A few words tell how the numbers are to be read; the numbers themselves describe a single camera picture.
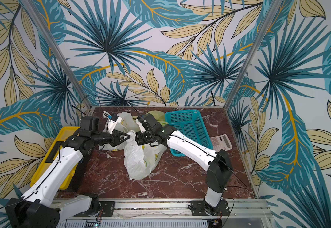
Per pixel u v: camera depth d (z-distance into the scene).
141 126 0.69
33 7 0.68
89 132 0.57
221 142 0.97
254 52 0.85
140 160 0.73
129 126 0.95
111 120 0.65
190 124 1.09
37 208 0.37
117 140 0.66
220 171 0.43
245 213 0.74
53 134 0.85
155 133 0.58
